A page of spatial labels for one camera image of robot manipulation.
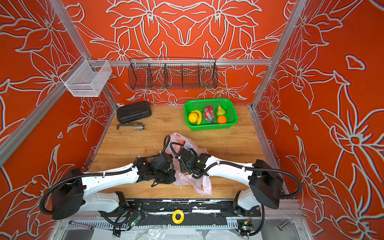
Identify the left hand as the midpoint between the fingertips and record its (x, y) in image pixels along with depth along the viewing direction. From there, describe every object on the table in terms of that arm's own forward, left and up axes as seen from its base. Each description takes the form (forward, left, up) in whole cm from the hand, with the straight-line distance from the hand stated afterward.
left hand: (178, 179), depth 78 cm
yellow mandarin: (+43, -5, +2) cm, 44 cm away
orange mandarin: (+44, -26, 0) cm, 51 cm away
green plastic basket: (+57, -31, +3) cm, 65 cm away
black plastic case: (+45, +39, +2) cm, 60 cm away
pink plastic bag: (-6, -12, +15) cm, 20 cm away
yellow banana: (+46, -10, 0) cm, 47 cm away
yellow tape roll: (-18, -1, -3) cm, 18 cm away
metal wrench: (-23, +39, -5) cm, 45 cm away
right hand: (+9, -2, +2) cm, 9 cm away
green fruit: (+50, -25, +2) cm, 56 cm away
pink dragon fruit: (+46, -17, +4) cm, 49 cm away
